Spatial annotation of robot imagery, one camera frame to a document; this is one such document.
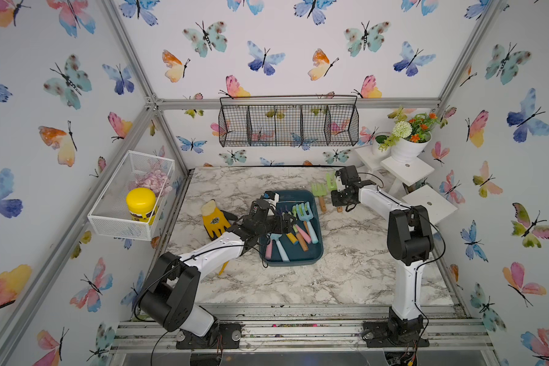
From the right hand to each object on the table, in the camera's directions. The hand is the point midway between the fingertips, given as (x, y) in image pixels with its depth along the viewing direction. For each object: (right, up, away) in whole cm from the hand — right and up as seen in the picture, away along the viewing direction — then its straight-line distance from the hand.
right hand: (339, 196), depth 102 cm
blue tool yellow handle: (-21, -18, -8) cm, 28 cm away
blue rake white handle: (-28, -17, -8) cm, 33 cm away
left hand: (-22, -8, -16) cm, 28 cm away
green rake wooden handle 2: (-17, -18, -8) cm, 26 cm away
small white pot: (+18, +26, +2) cm, 32 cm away
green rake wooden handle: (-7, -4, +5) cm, 9 cm away
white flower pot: (+23, +18, -14) cm, 32 cm away
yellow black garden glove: (-55, -11, -2) cm, 56 cm away
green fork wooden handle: (-1, -6, -3) cm, 7 cm away
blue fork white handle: (-15, -8, 0) cm, 17 cm away
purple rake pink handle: (-31, -22, -11) cm, 39 cm away
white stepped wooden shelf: (+21, +6, -13) cm, 26 cm away
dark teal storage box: (-23, -2, +10) cm, 25 cm away
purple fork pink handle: (-16, -16, -6) cm, 24 cm away
